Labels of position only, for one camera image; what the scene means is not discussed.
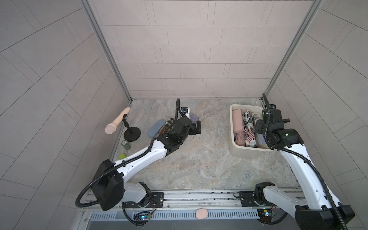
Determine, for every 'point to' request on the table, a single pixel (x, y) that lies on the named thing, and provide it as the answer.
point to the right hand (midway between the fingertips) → (260, 121)
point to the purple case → (193, 117)
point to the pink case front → (237, 117)
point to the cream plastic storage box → (243, 152)
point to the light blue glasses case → (155, 128)
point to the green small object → (126, 144)
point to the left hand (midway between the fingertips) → (196, 120)
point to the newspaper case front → (248, 120)
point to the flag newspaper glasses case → (249, 136)
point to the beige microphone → (110, 128)
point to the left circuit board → (142, 215)
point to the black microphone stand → (132, 133)
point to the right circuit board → (266, 215)
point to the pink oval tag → (201, 213)
